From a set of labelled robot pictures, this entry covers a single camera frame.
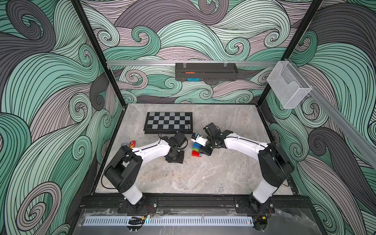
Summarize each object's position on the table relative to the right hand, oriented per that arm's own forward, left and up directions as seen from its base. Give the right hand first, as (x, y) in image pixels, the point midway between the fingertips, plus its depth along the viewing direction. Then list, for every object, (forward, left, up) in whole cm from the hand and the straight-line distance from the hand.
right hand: (203, 148), depth 90 cm
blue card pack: (+5, +52, -2) cm, 53 cm away
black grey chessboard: (+21, +24, 0) cm, 32 cm away
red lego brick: (-3, +5, -2) cm, 6 cm away
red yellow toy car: (+5, +46, -2) cm, 47 cm away
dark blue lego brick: (-4, +5, +10) cm, 12 cm away
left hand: (-7, +15, -1) cm, 16 cm away
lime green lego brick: (-2, +5, +2) cm, 6 cm away
